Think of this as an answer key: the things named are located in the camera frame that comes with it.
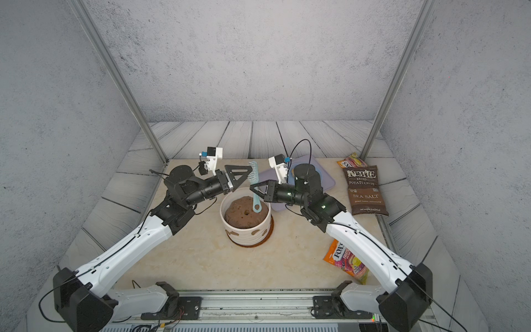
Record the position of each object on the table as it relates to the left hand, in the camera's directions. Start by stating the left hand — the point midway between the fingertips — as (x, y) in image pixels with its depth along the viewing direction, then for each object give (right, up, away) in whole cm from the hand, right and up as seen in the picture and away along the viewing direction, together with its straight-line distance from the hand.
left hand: (252, 174), depth 61 cm
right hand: (-1, -5, +2) cm, 5 cm away
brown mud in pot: (-8, -16, +25) cm, 31 cm away
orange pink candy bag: (+32, -32, +22) cm, 50 cm away
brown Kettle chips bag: (+52, -11, +40) cm, 67 cm away
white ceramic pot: (-5, -23, +18) cm, 30 cm away
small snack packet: (+51, +7, +55) cm, 75 cm away
